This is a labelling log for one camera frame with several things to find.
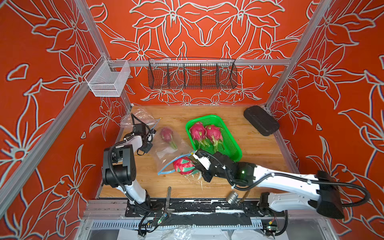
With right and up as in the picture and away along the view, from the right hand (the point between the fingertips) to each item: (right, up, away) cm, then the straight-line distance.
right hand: (194, 164), depth 71 cm
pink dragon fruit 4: (-5, -1, +2) cm, 5 cm away
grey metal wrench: (-13, -24, +2) cm, 27 cm away
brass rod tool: (+27, -18, +6) cm, 33 cm away
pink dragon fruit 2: (+13, +12, +21) cm, 28 cm away
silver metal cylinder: (+19, -18, +2) cm, 26 cm away
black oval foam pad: (+49, +22, +33) cm, 63 cm away
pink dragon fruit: (+3, +14, +21) cm, 25 cm away
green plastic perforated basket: (+23, +3, +19) cm, 30 cm away
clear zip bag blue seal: (-41, +25, +36) cm, 60 cm away
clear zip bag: (-16, +6, +21) cm, 27 cm away
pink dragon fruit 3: (-17, +12, +22) cm, 30 cm away
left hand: (-34, +5, +26) cm, 43 cm away
